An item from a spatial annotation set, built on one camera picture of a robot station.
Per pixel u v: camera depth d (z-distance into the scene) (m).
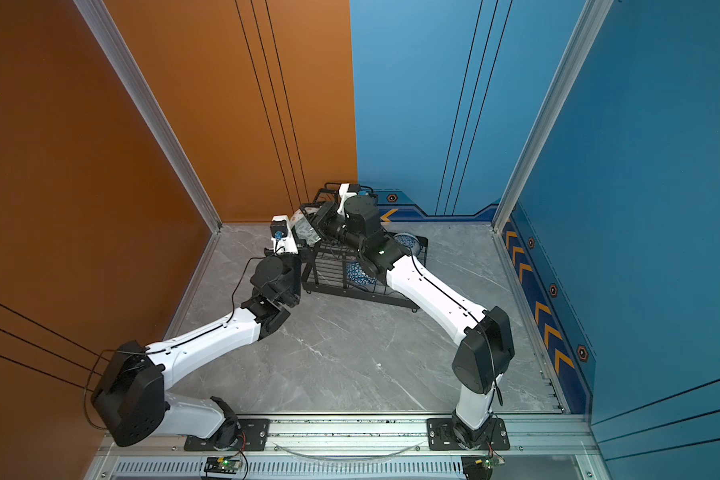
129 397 0.42
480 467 0.70
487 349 0.43
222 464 0.71
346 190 0.68
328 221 0.63
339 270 1.06
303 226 0.77
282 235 0.61
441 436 0.72
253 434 0.73
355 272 1.02
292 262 0.67
